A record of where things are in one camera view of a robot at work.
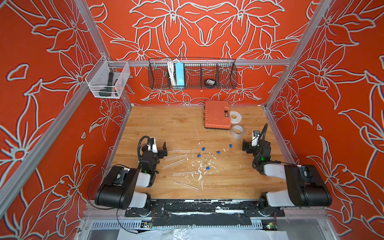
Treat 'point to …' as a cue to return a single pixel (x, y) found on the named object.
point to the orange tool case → (217, 114)
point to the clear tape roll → (237, 136)
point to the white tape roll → (235, 117)
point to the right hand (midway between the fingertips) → (249, 138)
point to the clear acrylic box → (107, 79)
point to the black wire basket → (223, 71)
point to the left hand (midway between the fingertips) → (157, 142)
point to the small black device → (209, 82)
